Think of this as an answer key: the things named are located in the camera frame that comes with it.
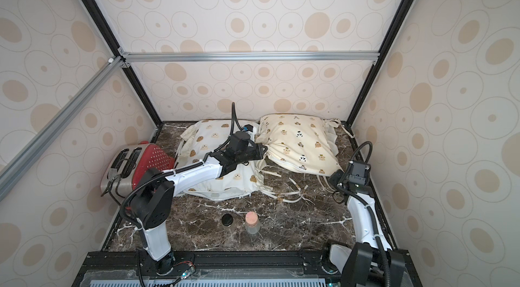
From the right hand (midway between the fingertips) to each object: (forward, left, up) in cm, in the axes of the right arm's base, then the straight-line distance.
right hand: (346, 178), depth 85 cm
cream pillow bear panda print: (+15, +16, +4) cm, 23 cm away
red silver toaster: (-4, +90, +9) cm, 90 cm away
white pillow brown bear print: (-2, +46, -3) cm, 46 cm away
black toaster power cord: (-13, +93, +8) cm, 94 cm away
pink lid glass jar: (-20, +38, -1) cm, 43 cm away
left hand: (+8, +30, +9) cm, 33 cm away
